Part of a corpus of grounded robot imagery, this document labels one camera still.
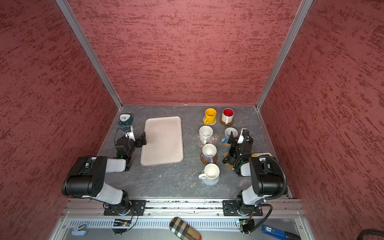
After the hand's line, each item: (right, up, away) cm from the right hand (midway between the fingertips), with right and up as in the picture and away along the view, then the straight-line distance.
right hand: (237, 134), depth 91 cm
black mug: (-6, -15, -4) cm, 17 cm away
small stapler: (-80, -41, -24) cm, 93 cm away
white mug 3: (-17, -21, -8) cm, 28 cm away
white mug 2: (-18, -10, -1) cm, 21 cm away
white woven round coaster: (-16, +6, +17) cm, 24 cm away
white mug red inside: (-4, +12, +13) cm, 18 cm away
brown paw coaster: (-6, -19, -3) cm, 20 cm away
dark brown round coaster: (-6, +6, +16) cm, 18 cm away
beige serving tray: (-48, -5, +7) cm, 49 cm away
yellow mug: (-16, +13, +16) cm, 26 cm away
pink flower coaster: (-13, -4, +10) cm, 17 cm away
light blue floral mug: (-6, +2, +2) cm, 7 cm away
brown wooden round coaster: (-20, -17, -2) cm, 26 cm away
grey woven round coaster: (-18, -27, -9) cm, 34 cm away
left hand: (-64, -1, +2) cm, 64 cm away
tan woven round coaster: (-5, -7, +6) cm, 11 cm away
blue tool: (+14, -42, -27) cm, 52 cm away
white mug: (-20, +1, +8) cm, 21 cm away
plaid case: (-32, -41, -26) cm, 58 cm away
